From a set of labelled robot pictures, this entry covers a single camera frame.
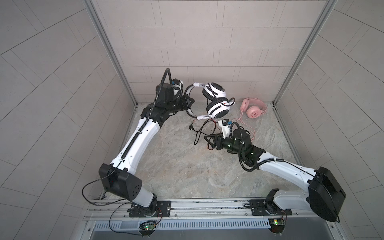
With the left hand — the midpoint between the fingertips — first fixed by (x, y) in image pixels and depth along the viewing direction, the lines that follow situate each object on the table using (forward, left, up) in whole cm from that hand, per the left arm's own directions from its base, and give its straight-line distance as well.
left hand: (197, 97), depth 70 cm
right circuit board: (-47, -37, -35) cm, 69 cm away
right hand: (-13, -5, -16) cm, 21 cm away
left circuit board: (-48, +21, -31) cm, 61 cm away
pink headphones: (+20, -39, -28) cm, 52 cm away
